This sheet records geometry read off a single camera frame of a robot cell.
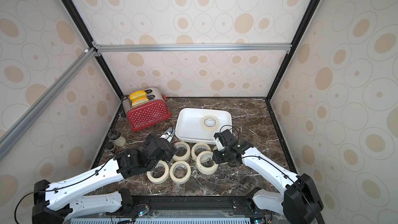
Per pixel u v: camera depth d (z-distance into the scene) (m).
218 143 0.75
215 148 0.90
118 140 0.90
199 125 1.04
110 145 0.84
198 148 0.92
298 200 0.39
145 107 0.92
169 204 0.75
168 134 0.61
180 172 0.85
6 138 0.51
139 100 0.90
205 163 0.87
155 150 0.51
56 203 0.40
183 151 0.92
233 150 0.58
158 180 0.80
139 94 0.93
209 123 1.03
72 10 0.76
